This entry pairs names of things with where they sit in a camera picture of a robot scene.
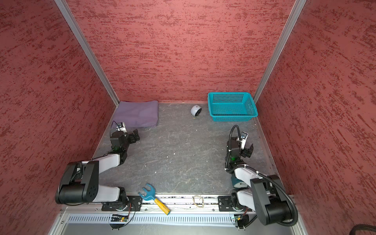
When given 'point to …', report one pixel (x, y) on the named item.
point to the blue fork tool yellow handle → (151, 195)
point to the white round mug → (196, 110)
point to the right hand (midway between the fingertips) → (243, 142)
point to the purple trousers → (137, 113)
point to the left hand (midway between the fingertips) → (130, 133)
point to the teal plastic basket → (231, 106)
